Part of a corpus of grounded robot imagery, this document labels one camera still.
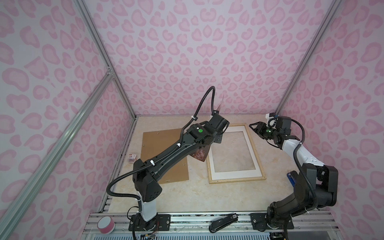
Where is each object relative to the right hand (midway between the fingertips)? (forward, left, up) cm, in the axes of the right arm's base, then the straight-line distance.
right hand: (253, 125), depth 86 cm
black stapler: (-46, +20, -16) cm, 53 cm away
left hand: (-9, +22, +6) cm, 25 cm away
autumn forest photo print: (-15, +30, -8) cm, 35 cm away
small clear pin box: (-13, +74, -18) cm, 77 cm away
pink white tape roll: (-49, +73, -13) cm, 89 cm away
